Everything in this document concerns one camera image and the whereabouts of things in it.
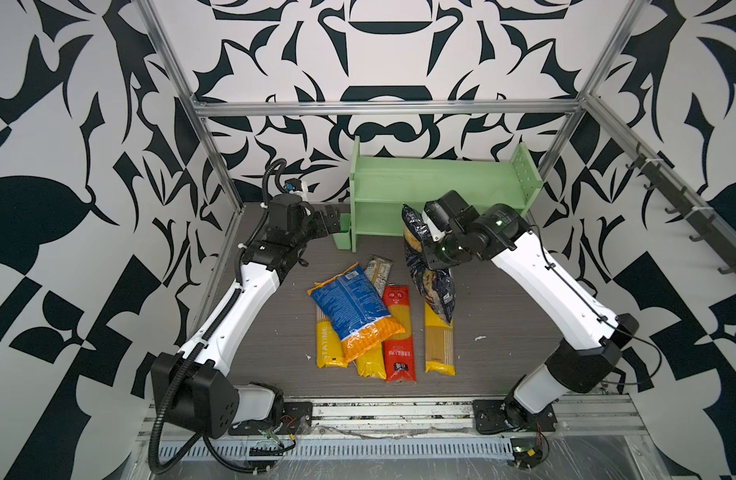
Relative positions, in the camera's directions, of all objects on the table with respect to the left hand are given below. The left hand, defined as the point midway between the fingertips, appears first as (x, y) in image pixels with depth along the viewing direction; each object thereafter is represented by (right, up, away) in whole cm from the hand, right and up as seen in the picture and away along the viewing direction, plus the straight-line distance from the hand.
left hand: (325, 204), depth 76 cm
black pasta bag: (+25, -17, -16) cm, 34 cm away
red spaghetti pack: (+19, -39, +6) cm, 44 cm away
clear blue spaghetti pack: (+14, -19, +22) cm, 32 cm away
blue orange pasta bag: (+8, -29, +6) cm, 30 cm away
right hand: (+24, -12, -6) cm, 28 cm away
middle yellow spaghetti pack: (+12, -41, +3) cm, 43 cm away
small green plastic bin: (+2, -9, +25) cm, 27 cm away
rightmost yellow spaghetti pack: (+30, -37, +7) cm, 48 cm away
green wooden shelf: (+15, +9, +26) cm, 31 cm away
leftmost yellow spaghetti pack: (0, -39, +6) cm, 39 cm away
